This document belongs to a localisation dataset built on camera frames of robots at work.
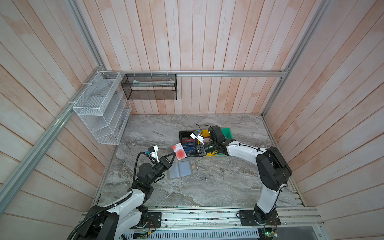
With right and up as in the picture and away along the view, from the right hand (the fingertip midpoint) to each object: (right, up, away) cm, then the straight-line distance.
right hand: (189, 155), depth 81 cm
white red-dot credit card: (-5, +3, -1) cm, 6 cm away
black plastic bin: (0, +4, +20) cm, 21 cm away
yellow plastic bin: (+9, +13, -4) cm, 16 cm away
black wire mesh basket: (-27, +45, +23) cm, 57 cm away
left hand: (-6, 0, -2) cm, 7 cm away
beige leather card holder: (-6, -10, +10) cm, 15 cm away
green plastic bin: (+27, +12, +23) cm, 37 cm away
